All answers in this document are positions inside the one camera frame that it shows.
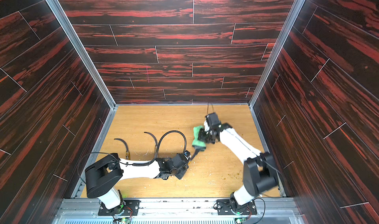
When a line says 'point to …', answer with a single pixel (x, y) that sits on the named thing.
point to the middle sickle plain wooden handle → (156, 144)
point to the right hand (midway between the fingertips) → (202, 137)
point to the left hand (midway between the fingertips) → (185, 170)
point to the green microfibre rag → (198, 144)
